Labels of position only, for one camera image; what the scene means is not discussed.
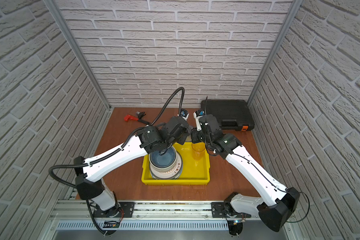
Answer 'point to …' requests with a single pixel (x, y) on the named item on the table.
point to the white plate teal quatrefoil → (161, 178)
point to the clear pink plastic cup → (198, 150)
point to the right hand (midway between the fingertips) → (192, 129)
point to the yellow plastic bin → (194, 172)
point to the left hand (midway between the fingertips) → (185, 127)
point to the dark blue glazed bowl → (165, 160)
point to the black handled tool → (140, 114)
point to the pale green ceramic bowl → (161, 169)
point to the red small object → (126, 118)
